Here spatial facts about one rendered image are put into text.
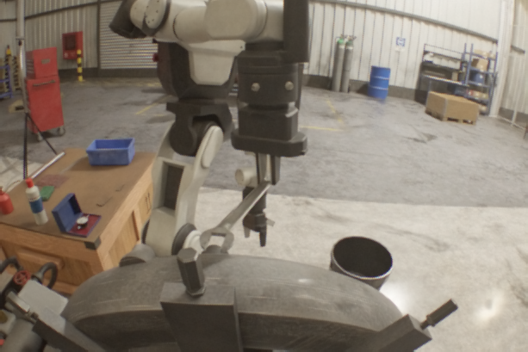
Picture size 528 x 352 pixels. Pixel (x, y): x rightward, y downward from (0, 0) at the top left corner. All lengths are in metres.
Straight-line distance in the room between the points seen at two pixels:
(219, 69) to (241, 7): 0.49
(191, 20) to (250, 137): 0.23
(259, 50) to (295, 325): 0.36
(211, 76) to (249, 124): 0.43
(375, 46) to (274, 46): 8.54
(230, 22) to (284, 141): 0.18
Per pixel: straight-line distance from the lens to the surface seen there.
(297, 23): 0.37
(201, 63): 0.83
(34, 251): 1.67
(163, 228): 0.91
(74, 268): 1.55
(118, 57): 10.11
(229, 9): 0.40
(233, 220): 0.39
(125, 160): 1.90
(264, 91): 0.39
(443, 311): 0.45
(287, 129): 0.41
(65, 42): 11.27
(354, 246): 1.55
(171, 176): 0.93
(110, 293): 0.42
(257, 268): 0.38
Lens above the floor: 1.25
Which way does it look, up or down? 23 degrees down
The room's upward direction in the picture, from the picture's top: 4 degrees clockwise
